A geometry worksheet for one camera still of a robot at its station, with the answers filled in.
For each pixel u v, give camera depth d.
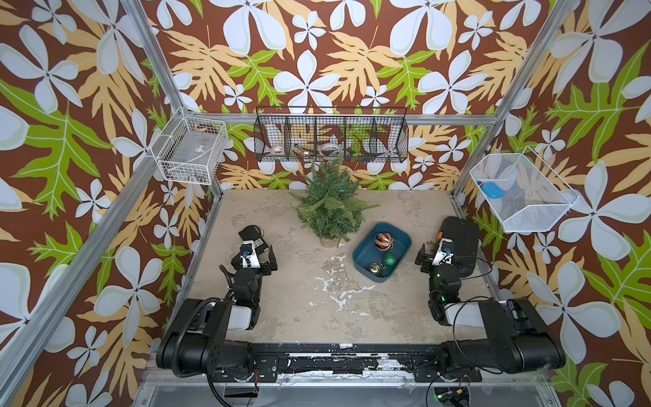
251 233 1.05
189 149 0.86
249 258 0.74
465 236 1.01
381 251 0.97
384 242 0.95
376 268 0.91
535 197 0.77
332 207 0.72
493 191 0.85
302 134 0.99
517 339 0.45
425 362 0.75
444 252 0.74
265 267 0.80
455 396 0.74
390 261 0.92
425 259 0.80
